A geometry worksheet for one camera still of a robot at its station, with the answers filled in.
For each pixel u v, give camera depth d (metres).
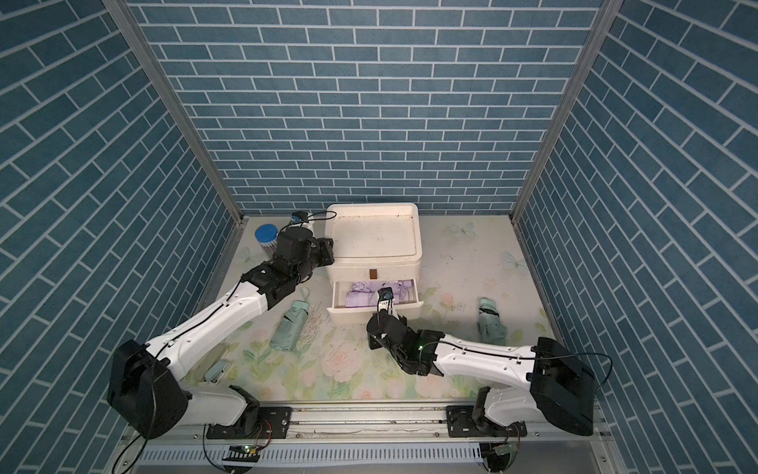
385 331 0.58
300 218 0.69
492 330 0.86
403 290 0.85
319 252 0.71
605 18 0.71
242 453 0.72
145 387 0.39
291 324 0.89
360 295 0.83
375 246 0.81
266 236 0.90
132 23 0.72
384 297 0.70
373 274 0.80
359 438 0.73
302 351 0.87
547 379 0.41
